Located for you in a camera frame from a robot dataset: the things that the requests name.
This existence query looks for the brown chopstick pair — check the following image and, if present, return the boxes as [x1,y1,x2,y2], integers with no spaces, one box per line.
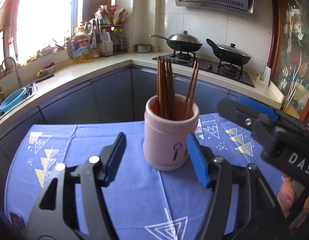
[182,61,197,120]

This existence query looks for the dark red lone chopstick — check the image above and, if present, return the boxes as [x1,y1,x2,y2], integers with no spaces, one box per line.
[157,57,164,118]

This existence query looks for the blue kitchen cabinets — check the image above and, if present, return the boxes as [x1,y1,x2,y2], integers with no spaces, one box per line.
[0,64,157,208]

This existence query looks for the steel kitchen sink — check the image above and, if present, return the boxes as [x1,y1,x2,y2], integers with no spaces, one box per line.
[0,82,38,120]

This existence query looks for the person's right hand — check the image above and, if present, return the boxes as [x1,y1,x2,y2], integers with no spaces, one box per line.
[277,175,309,217]

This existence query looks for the black gas stove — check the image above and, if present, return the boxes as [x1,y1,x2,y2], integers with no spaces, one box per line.
[160,51,254,87]

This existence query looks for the black lidded wok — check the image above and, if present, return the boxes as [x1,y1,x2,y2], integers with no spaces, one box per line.
[206,38,251,66]

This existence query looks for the smartphone with pink case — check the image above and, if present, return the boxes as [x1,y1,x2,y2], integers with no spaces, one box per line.
[9,212,25,235]

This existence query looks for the blue printed tablecloth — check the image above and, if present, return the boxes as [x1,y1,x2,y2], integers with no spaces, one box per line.
[4,113,285,239]

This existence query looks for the pink ceramic utensil holder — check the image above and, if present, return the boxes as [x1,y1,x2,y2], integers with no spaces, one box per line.
[143,94,199,171]

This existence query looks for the steel lidded wok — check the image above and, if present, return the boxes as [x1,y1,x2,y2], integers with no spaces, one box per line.
[149,30,203,53]

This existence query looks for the small steel bowl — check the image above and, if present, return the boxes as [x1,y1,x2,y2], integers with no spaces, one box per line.
[134,44,152,53]

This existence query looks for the glass cabinet door floral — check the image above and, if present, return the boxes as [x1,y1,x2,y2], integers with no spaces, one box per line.
[269,0,309,125]

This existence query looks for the blue plastic basin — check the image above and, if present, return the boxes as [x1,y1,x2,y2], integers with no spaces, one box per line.
[0,87,27,113]

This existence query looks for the small red white bowl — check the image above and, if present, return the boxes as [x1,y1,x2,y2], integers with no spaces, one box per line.
[44,62,55,74]

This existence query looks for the white jug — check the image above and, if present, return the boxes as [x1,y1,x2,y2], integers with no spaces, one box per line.
[101,29,114,56]

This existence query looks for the black spice rack with packets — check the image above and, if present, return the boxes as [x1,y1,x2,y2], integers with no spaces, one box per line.
[94,5,128,57]

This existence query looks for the steel faucet right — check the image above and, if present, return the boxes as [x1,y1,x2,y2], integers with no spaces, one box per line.
[0,56,23,101]

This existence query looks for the yellow cooking oil bottle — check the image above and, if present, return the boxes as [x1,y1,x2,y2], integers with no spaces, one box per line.
[67,25,90,63]

